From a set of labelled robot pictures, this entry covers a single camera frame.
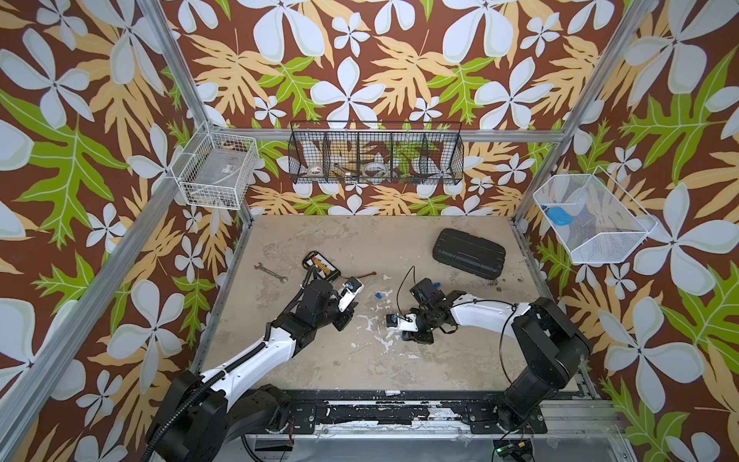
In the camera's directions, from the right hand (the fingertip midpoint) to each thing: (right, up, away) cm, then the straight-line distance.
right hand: (404, 329), depth 90 cm
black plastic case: (+25, +24, +11) cm, 37 cm away
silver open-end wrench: (-43, +15, +11) cm, 47 cm away
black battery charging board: (-28, +19, +14) cm, 37 cm away
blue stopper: (-8, +9, +8) cm, 15 cm away
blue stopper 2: (+13, +13, +9) cm, 21 cm away
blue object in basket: (+46, +36, -5) cm, 59 cm away
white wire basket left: (-58, +51, -3) cm, 78 cm away
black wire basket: (-9, +59, +7) cm, 60 cm away
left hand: (-16, +12, -6) cm, 21 cm away
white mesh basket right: (+54, +33, -13) cm, 65 cm away
